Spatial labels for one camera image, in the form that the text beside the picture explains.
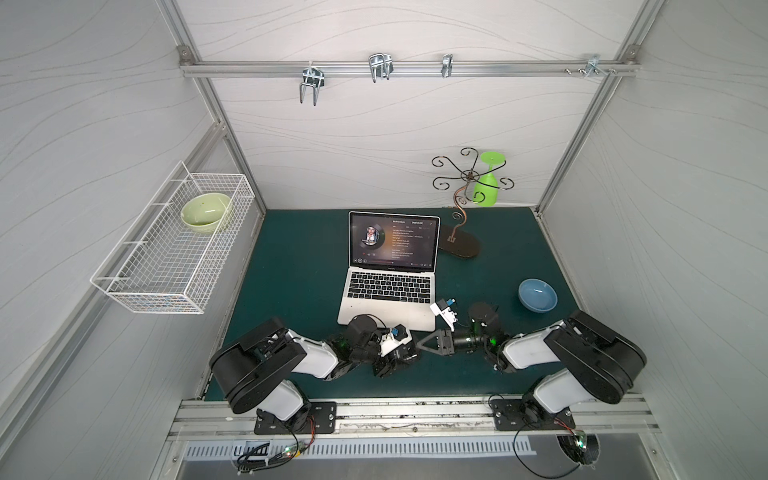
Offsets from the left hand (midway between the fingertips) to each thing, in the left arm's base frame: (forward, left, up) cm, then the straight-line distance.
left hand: (405, 356), depth 83 cm
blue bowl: (+21, -43, -1) cm, 48 cm away
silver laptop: (+31, +4, +3) cm, 31 cm away
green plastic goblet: (+39, -23, +30) cm, 54 cm away
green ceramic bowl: (+23, +52, +33) cm, 66 cm away
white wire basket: (+11, +56, +30) cm, 64 cm away
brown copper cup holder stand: (+42, -19, +30) cm, 55 cm away
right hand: (+1, -3, +5) cm, 6 cm away
